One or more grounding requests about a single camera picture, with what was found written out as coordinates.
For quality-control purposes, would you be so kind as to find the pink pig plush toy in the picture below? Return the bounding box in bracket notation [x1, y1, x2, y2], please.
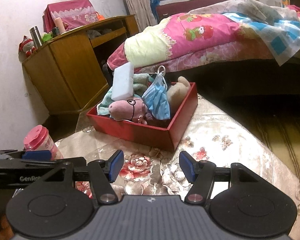
[108, 98, 148, 125]

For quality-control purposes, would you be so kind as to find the beige plush toy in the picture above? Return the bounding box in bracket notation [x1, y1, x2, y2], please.
[167, 76, 191, 115]

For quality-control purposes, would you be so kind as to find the white sponge block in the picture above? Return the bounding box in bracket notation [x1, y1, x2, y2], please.
[111, 62, 134, 101]

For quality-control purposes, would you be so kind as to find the light blue face mask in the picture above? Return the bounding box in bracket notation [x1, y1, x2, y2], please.
[142, 66, 171, 120]

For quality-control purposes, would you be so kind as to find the mint green towel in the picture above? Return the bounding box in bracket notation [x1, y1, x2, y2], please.
[96, 73, 150, 115]

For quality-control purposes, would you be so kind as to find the pink lidded plastic jar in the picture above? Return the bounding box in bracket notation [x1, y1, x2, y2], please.
[23, 125, 63, 160]

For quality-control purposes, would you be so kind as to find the floral tablecloth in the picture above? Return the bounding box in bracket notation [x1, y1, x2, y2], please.
[57, 97, 300, 239]

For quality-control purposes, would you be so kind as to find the red cardboard box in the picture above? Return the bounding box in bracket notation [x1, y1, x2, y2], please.
[87, 82, 198, 152]

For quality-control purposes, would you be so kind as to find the wooden tv cabinet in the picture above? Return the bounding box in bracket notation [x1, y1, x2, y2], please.
[22, 15, 139, 115]

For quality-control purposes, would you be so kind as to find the red white plush doll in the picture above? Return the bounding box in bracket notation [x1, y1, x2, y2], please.
[18, 35, 37, 58]

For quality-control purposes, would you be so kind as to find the green plush toy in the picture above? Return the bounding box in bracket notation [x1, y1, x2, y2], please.
[42, 32, 53, 43]

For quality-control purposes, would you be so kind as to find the steel thermos bottle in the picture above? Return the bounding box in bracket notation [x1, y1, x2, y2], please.
[30, 26, 43, 49]

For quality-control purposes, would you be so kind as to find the pink candle cylinder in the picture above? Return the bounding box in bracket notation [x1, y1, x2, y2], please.
[54, 17, 65, 34]

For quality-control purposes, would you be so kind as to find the pink floral quilt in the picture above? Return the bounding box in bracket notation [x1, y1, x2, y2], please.
[107, 12, 300, 74]

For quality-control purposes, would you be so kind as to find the pink cloth covered box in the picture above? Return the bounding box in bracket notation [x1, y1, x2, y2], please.
[43, 0, 98, 33]

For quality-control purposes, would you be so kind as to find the white blue patterned sheet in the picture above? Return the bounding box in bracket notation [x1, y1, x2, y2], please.
[189, 0, 300, 66]

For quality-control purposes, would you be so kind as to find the dark red headboard cushion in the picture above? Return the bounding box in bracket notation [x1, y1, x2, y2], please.
[156, 0, 227, 21]

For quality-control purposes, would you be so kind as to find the beige curtain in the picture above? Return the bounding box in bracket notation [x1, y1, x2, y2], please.
[126, 0, 157, 31]

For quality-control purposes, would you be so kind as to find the dark bed frame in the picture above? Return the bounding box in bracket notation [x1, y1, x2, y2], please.
[165, 59, 300, 100]

